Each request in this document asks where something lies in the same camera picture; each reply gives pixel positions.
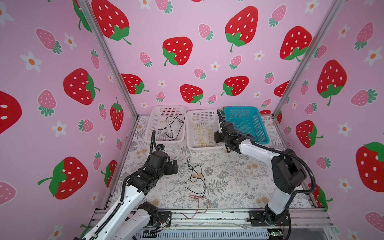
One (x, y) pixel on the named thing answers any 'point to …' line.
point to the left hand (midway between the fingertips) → (169, 162)
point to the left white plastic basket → (168, 122)
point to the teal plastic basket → (247, 120)
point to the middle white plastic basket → (201, 125)
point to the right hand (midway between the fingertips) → (216, 131)
